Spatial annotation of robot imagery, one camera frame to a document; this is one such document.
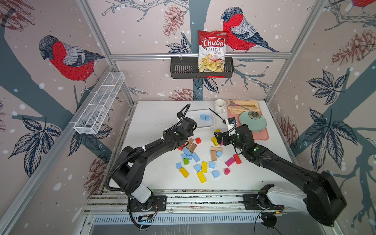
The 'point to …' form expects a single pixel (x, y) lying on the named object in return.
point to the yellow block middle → (204, 166)
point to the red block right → (237, 158)
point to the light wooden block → (190, 141)
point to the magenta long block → (229, 161)
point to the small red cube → (198, 140)
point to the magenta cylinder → (226, 171)
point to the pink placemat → (236, 116)
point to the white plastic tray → (195, 113)
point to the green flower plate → (255, 121)
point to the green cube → (186, 161)
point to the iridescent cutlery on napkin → (233, 104)
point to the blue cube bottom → (216, 174)
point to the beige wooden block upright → (213, 153)
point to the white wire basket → (99, 102)
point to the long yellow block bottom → (201, 177)
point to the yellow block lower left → (184, 173)
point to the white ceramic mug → (219, 105)
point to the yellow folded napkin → (236, 110)
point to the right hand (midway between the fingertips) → (220, 129)
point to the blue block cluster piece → (186, 151)
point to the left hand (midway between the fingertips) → (190, 124)
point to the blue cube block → (207, 117)
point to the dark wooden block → (192, 147)
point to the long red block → (180, 148)
